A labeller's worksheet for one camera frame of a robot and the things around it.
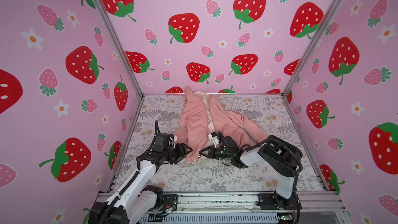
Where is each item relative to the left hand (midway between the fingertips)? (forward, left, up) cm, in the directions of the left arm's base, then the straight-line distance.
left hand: (189, 151), depth 81 cm
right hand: (+1, -5, -3) cm, 6 cm away
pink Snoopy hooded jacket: (+31, -6, -6) cm, 32 cm away
